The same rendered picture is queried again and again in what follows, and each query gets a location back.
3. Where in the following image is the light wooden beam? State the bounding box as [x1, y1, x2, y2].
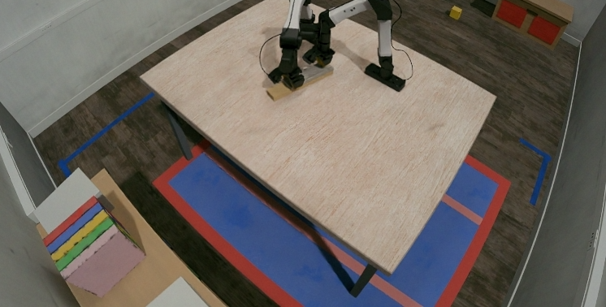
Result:
[266, 71, 334, 102]

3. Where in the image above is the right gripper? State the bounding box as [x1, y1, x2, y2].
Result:
[283, 60, 305, 89]

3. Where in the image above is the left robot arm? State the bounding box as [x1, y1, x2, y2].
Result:
[301, 0, 406, 89]

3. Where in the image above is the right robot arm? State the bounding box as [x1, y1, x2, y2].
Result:
[268, 0, 315, 84]

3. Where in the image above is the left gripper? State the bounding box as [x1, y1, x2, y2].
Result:
[316, 41, 335, 67]

